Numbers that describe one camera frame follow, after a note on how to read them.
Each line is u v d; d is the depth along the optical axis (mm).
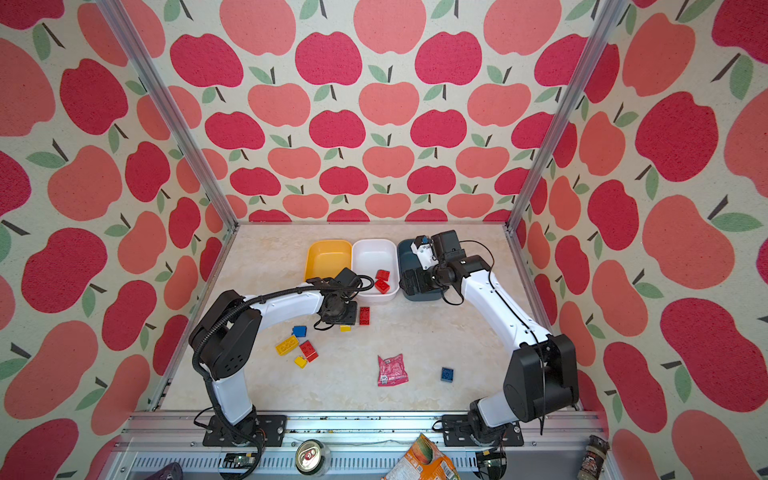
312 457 617
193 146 967
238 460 716
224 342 491
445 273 603
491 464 727
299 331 913
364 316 933
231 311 494
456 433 732
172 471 661
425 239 763
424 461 687
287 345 878
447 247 660
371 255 1116
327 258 1105
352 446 731
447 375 821
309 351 862
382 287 990
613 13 692
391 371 821
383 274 1042
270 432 749
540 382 436
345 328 838
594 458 676
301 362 858
